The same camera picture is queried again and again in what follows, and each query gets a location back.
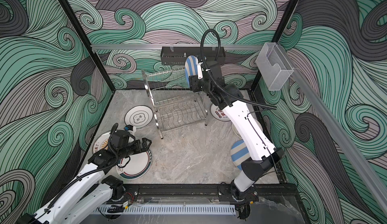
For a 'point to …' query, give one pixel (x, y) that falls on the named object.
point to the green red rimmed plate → (136, 166)
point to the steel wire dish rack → (175, 105)
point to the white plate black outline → (139, 116)
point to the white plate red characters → (219, 115)
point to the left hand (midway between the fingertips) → (145, 141)
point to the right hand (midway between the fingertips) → (196, 77)
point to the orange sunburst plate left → (102, 142)
